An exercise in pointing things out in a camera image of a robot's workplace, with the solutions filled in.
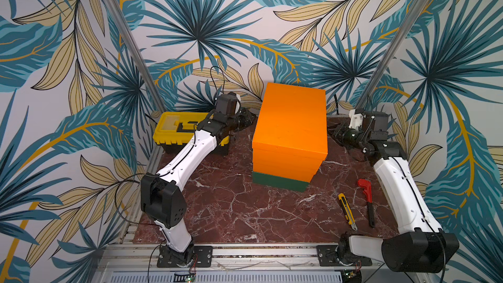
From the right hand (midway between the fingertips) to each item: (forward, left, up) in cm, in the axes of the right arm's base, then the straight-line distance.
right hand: (327, 128), depth 76 cm
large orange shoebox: (-13, +15, 0) cm, 20 cm away
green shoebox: (-11, +18, -23) cm, 31 cm away
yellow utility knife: (-23, -11, -29) cm, 38 cm away
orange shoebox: (+5, +14, +5) cm, 15 cm away
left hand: (+6, +27, 0) cm, 28 cm away
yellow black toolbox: (+11, +65, -11) cm, 67 cm away
